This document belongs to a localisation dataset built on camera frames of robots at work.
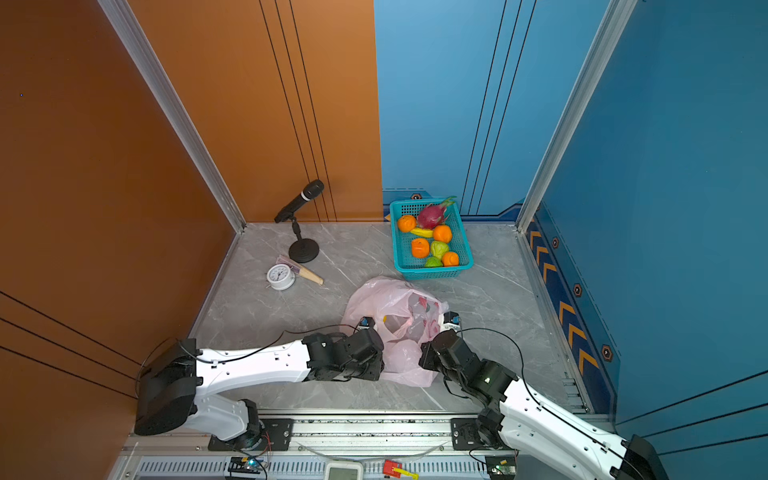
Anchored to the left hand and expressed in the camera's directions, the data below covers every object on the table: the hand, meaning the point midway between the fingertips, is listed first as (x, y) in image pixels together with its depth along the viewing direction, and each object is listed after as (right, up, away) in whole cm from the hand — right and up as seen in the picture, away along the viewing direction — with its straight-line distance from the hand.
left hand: (383, 366), depth 78 cm
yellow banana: (+14, +38, +36) cm, 54 cm away
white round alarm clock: (-35, +22, +21) cm, 47 cm away
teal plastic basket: (+9, +26, +21) cm, 34 cm away
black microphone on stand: (-32, +31, +33) cm, 55 cm away
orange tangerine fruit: (+12, +32, +29) cm, 45 cm away
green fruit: (+16, +27, +23) cm, 39 cm away
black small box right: (+29, -21, -7) cm, 37 cm away
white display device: (-8, -19, -11) cm, 24 cm away
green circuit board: (-32, -20, -8) cm, 39 cm away
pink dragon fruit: (+18, +44, +33) cm, 58 cm away
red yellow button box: (+3, -19, -11) cm, 22 cm away
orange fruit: (+8, +41, +34) cm, 54 cm away
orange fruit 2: (+22, +28, +23) cm, 43 cm away
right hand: (+9, +4, +1) cm, 10 cm away
